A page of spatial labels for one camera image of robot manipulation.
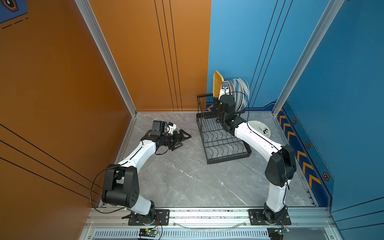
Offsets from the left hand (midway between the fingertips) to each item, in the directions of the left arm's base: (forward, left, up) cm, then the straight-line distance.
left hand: (187, 139), depth 84 cm
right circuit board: (-42, -44, -16) cm, 63 cm away
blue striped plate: (+19, -29, +17) cm, 39 cm away
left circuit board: (-42, +17, -18) cm, 49 cm away
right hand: (+18, -19, +20) cm, 33 cm away
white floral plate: (+21, -52, -15) cm, 58 cm away
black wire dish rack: (+6, -21, -15) cm, 26 cm away
